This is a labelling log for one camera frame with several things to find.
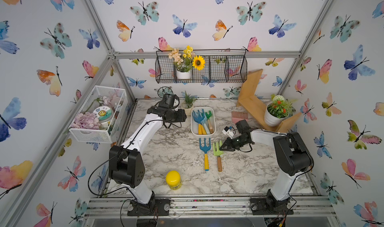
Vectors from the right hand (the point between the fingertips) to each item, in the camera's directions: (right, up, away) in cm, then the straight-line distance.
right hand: (222, 148), depth 90 cm
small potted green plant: (-22, +27, +18) cm, 39 cm away
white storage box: (-11, +15, +14) cm, 24 cm away
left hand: (-23, +20, -4) cm, 30 cm away
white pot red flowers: (+29, +23, -8) cm, 38 cm away
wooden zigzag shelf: (+25, +26, +18) cm, 41 cm away
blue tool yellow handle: (-14, +17, +14) cm, 27 cm away
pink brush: (+14, +18, +20) cm, 31 cm away
